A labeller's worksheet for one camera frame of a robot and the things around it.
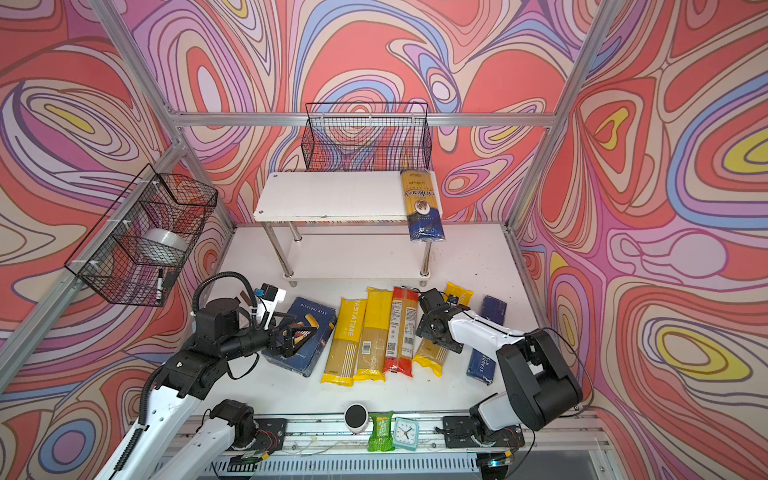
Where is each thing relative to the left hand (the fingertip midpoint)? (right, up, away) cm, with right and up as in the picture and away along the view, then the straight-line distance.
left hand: (307, 324), depth 70 cm
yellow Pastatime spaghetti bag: (+6, -13, +14) cm, 21 cm away
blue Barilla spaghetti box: (+45, -14, +11) cm, 49 cm away
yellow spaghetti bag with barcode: (+15, -12, +14) cm, 24 cm away
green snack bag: (+18, -29, +3) cm, 34 cm away
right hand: (+35, -10, +20) cm, 42 cm away
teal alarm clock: (+24, -27, +2) cm, 36 cm away
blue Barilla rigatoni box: (-3, -12, +8) cm, 14 cm away
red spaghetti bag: (+24, -6, +19) cm, 31 cm away
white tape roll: (-35, +19, 0) cm, 39 cm away
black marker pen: (-37, +9, +2) cm, 38 cm away
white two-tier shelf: (-1, +28, +54) cm, 61 cm away
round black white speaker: (+12, -23, +2) cm, 26 cm away
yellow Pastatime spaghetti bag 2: (+32, -12, +14) cm, 37 cm away
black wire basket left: (-40, +18, -1) cm, 44 cm away
